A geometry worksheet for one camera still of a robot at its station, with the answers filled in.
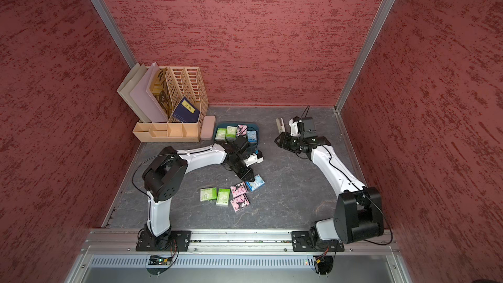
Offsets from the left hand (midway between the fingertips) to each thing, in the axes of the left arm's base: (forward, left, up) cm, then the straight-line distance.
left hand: (250, 181), depth 88 cm
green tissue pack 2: (+26, +11, +3) cm, 28 cm away
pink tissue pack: (+27, +5, +3) cm, 28 cm away
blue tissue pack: (+25, 0, +2) cm, 25 cm away
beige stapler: (+34, -17, 0) cm, 38 cm away
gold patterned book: (+41, +48, +19) cm, 66 cm away
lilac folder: (+33, +53, +22) cm, 66 cm away
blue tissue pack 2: (-1, -4, 0) cm, 4 cm away
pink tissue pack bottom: (-10, +4, +1) cm, 11 cm away
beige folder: (+33, +57, +28) cm, 72 cm away
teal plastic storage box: (+34, +1, -1) cm, 34 cm away
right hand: (+12, -13, +13) cm, 22 cm away
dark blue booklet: (+37, +36, +7) cm, 52 cm away
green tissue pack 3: (-7, +12, +1) cm, 14 cm away
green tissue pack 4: (-6, +18, +1) cm, 19 cm away
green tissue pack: (+24, +16, +4) cm, 29 cm away
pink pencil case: (+35, +26, -1) cm, 44 cm away
